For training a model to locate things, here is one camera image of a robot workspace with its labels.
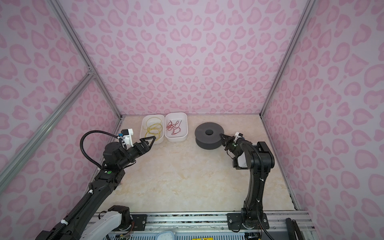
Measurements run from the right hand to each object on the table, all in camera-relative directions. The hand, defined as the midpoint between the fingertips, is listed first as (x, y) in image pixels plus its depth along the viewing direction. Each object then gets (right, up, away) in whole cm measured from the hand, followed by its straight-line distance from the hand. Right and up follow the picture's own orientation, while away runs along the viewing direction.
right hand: (220, 133), depth 95 cm
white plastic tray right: (-33, +11, +19) cm, 40 cm away
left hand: (-37, -2, -21) cm, 43 cm away
